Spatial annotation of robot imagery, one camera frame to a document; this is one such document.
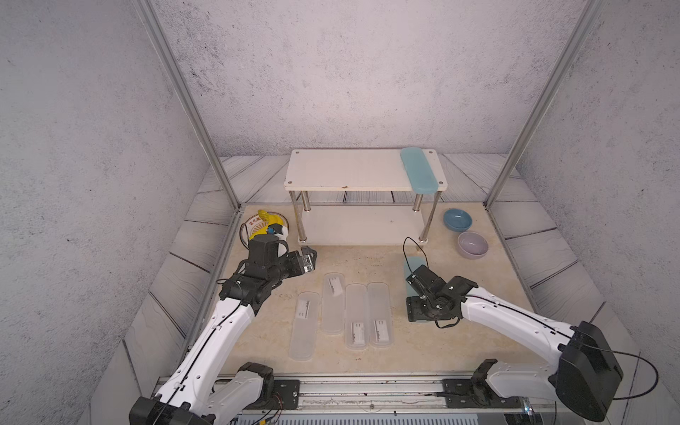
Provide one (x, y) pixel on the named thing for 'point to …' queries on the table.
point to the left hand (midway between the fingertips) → (308, 255)
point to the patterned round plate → (253, 223)
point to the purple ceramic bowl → (472, 245)
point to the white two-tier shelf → (357, 170)
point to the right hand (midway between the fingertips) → (420, 311)
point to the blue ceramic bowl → (457, 220)
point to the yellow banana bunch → (269, 219)
